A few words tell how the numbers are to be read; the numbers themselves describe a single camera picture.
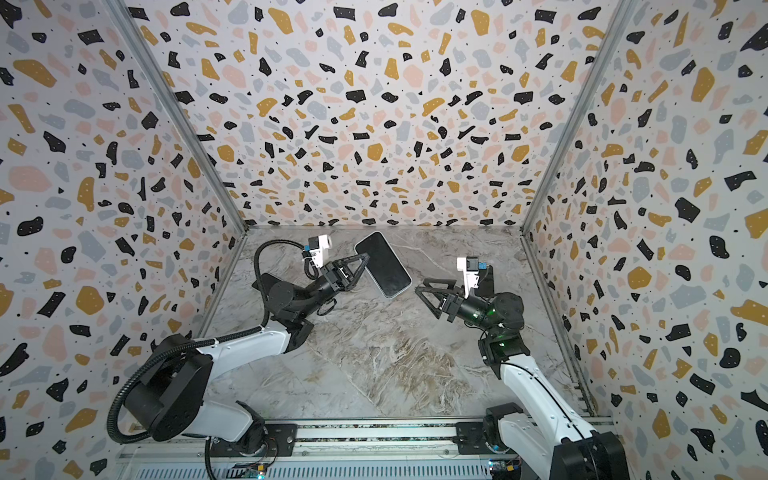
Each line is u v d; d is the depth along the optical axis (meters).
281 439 0.74
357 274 0.66
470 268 0.64
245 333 0.54
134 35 0.72
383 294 0.66
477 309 0.64
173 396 0.42
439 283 0.72
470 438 0.74
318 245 0.67
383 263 0.67
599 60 0.79
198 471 0.70
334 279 0.63
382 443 0.75
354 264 0.68
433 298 0.72
